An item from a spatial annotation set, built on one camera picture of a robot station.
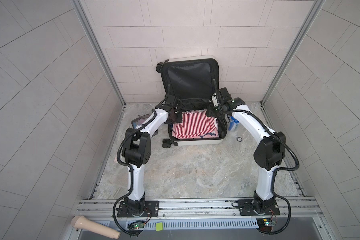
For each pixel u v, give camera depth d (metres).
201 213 0.71
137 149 0.52
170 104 0.75
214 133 0.91
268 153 0.50
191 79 0.92
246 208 0.71
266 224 0.68
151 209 0.71
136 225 0.64
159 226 0.65
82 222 0.65
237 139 0.96
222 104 0.69
